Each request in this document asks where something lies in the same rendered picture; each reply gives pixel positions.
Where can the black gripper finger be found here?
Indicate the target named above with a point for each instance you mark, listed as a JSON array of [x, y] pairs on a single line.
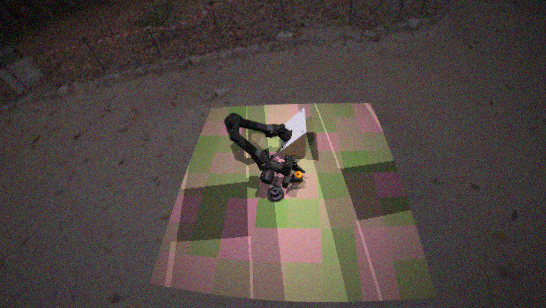
[[294, 179], [297, 168]]

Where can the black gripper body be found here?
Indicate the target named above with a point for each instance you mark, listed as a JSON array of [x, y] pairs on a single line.
[[287, 179]]

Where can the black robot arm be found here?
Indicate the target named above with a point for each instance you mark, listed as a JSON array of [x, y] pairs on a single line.
[[234, 121]]

